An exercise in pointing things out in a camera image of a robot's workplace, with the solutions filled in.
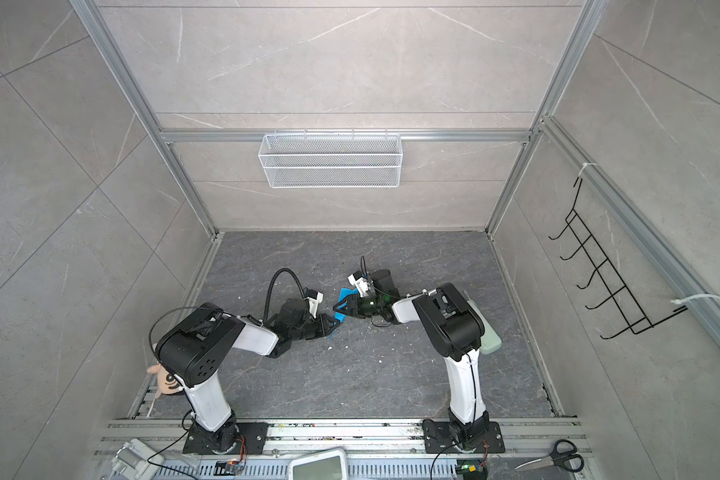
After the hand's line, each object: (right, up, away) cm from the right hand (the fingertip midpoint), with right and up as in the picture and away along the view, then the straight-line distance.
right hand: (338, 308), depth 94 cm
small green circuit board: (+34, -34, -24) cm, 54 cm away
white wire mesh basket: (-2, +50, +7) cm, 50 cm away
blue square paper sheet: (+1, +4, +6) cm, 7 cm away
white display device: (0, -31, -28) cm, 42 cm away
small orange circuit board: (-24, -34, -24) cm, 48 cm away
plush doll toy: (-42, -16, -20) cm, 49 cm away
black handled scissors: (+58, -32, -23) cm, 70 cm away
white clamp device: (-45, -31, -26) cm, 61 cm away
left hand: (+1, -3, -1) cm, 3 cm away
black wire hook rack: (+63, +4, -35) cm, 73 cm away
